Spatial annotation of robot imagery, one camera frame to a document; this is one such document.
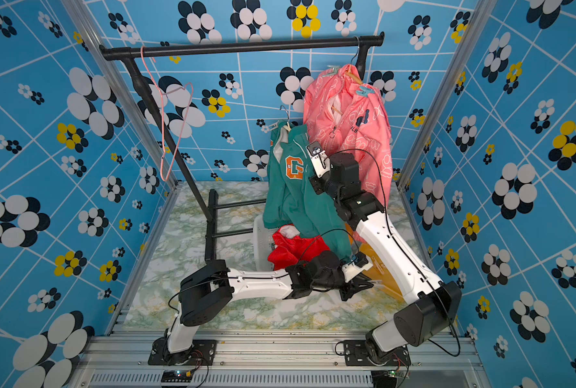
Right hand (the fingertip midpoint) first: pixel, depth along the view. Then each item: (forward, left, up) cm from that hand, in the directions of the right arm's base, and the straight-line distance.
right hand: (324, 160), depth 73 cm
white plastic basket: (-7, +23, -35) cm, 43 cm away
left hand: (-29, -9, -20) cm, 36 cm away
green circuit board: (-51, +45, -41) cm, 80 cm away
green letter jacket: (-1, +11, -17) cm, 20 cm away
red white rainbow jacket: (-16, +11, -26) cm, 32 cm away
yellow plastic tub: (-19, -22, -38) cm, 48 cm away
